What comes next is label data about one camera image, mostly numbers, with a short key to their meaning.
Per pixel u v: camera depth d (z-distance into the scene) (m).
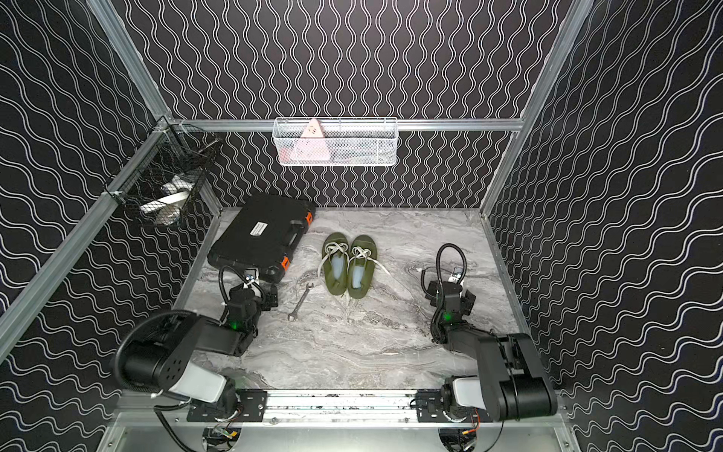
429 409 0.73
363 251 0.97
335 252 0.98
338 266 1.00
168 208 0.73
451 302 0.70
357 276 0.97
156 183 0.91
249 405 0.75
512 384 0.42
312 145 0.88
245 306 0.71
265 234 1.03
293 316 0.90
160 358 0.45
